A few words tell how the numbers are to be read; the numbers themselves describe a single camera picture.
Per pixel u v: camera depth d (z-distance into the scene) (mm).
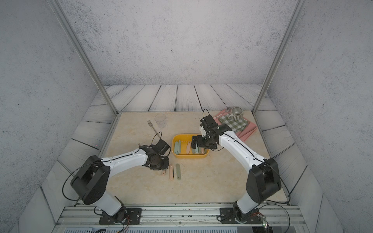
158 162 739
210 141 652
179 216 742
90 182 444
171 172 888
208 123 659
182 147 991
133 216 728
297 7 709
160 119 1120
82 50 853
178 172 888
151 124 1138
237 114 1131
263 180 428
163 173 847
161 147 719
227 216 722
